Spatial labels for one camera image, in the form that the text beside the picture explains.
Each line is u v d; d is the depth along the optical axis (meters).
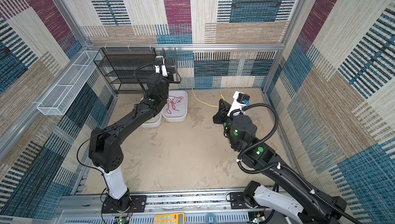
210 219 0.70
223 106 0.57
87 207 0.76
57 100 0.71
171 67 0.86
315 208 0.38
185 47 0.97
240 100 0.50
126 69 1.08
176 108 1.08
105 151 0.48
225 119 0.55
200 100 0.71
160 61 0.66
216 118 0.55
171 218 0.69
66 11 0.77
